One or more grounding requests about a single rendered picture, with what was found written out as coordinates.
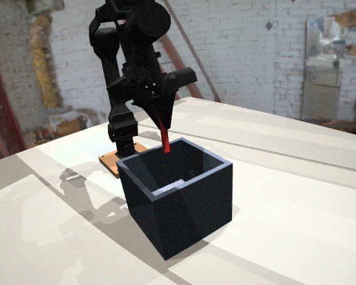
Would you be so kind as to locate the dark red peg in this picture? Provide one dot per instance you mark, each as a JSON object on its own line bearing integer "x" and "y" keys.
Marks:
{"x": 164, "y": 138}

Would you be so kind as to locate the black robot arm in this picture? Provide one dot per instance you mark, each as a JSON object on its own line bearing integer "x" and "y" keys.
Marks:
{"x": 146, "y": 22}

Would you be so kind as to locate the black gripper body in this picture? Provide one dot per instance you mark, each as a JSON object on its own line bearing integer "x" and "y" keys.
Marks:
{"x": 164, "y": 82}

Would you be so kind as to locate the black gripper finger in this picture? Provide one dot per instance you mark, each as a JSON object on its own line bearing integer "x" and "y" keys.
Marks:
{"x": 149, "y": 109}
{"x": 164, "y": 106}

